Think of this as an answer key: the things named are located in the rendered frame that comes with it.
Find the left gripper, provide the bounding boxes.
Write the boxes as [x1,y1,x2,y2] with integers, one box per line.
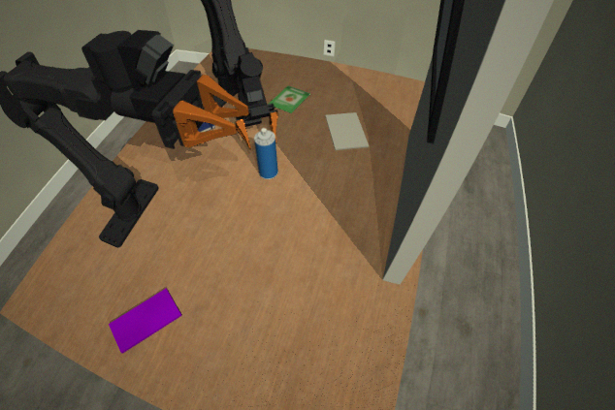
[236,104,278,150]

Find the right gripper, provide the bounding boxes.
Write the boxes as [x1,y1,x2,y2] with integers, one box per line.
[139,70,249,149]

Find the purple flat rectangular block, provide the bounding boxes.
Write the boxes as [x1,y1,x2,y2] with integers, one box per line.
[109,289,182,354]

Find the black mirror frame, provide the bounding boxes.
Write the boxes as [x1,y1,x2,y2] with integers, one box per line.
[427,0,465,143]

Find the blue cylinder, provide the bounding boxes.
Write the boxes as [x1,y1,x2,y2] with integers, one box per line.
[254,128,278,179]

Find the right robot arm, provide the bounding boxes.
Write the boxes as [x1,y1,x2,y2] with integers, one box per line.
[0,30,185,248]

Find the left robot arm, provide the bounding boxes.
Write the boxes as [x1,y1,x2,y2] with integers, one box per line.
[201,0,267,109]

